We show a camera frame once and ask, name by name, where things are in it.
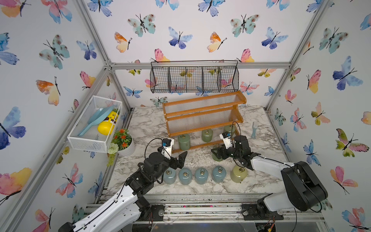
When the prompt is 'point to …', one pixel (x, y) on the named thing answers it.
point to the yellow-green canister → (238, 174)
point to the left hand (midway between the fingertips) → (180, 149)
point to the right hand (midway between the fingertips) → (217, 146)
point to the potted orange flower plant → (123, 144)
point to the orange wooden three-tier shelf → (201, 115)
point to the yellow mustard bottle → (106, 127)
